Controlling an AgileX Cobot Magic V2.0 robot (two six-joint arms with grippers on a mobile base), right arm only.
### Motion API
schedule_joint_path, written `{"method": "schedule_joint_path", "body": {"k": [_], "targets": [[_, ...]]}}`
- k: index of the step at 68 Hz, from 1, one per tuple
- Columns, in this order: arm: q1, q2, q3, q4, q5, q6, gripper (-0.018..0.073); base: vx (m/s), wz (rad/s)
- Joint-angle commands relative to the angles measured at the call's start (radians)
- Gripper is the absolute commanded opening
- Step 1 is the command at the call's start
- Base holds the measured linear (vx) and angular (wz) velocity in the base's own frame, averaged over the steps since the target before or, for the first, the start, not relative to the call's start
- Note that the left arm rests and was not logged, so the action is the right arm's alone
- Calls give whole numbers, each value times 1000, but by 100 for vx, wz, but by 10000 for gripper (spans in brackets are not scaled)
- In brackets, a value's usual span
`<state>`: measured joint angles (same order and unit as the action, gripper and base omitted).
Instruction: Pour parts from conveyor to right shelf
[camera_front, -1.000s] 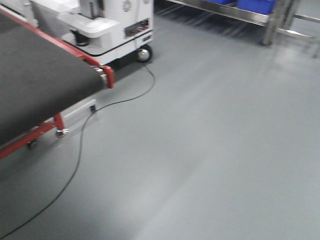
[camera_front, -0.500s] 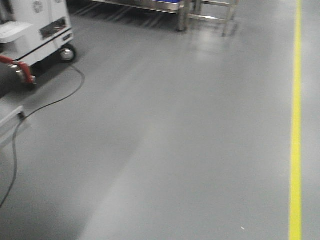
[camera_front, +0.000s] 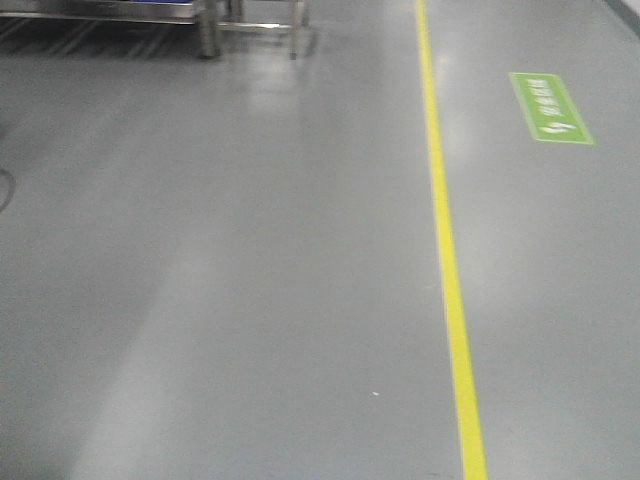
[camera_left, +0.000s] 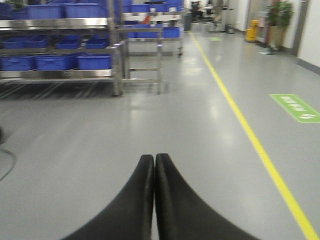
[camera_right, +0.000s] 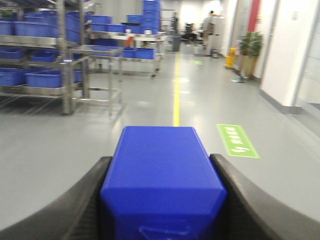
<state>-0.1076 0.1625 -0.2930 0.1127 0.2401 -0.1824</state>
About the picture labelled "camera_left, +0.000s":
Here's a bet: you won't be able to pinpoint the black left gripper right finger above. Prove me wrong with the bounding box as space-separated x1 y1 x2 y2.
154 152 261 240

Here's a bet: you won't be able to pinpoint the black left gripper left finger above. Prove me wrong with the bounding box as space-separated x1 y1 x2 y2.
59 154 155 240

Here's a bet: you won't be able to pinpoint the row of blue bins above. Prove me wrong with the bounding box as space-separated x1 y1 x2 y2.
122 0 185 40
0 0 114 72

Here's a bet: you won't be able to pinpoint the bare steel table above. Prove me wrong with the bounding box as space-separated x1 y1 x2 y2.
116 26 165 96

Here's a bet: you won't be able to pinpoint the dark waste bin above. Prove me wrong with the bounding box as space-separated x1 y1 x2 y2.
183 13 192 31

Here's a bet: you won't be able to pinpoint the steel rack on castors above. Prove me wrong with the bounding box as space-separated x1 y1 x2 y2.
119 0 185 59
0 0 125 97

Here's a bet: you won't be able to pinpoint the person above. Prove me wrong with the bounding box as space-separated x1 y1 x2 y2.
211 0 225 27

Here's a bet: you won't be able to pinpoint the tall potted plant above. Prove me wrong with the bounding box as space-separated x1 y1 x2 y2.
264 0 295 51

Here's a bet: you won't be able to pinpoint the thin black cable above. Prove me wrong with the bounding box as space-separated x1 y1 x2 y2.
0 147 18 182

